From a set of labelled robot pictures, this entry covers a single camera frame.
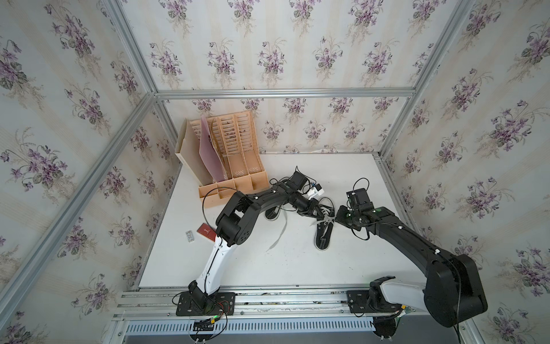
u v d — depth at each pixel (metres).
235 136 1.11
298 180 0.81
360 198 0.68
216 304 0.72
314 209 0.84
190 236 0.88
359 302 0.73
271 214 0.91
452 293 0.40
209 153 0.86
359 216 0.64
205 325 0.71
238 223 0.57
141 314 0.72
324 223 0.88
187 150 0.84
